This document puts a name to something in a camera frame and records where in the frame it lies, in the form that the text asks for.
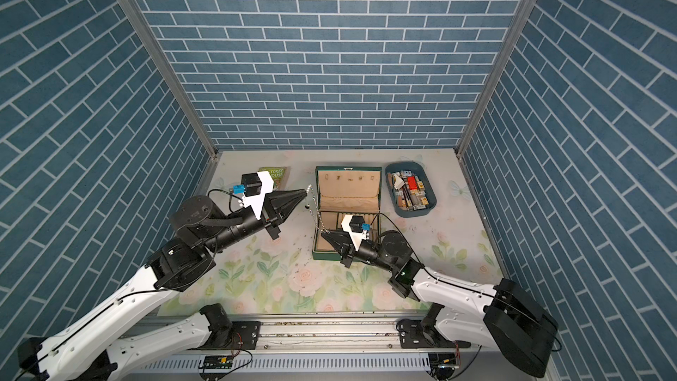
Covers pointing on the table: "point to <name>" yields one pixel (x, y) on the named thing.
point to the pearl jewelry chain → (323, 229)
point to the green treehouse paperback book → (278, 175)
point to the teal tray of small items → (411, 191)
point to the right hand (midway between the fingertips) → (327, 235)
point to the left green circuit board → (218, 362)
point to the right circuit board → (442, 361)
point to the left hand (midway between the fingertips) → (310, 196)
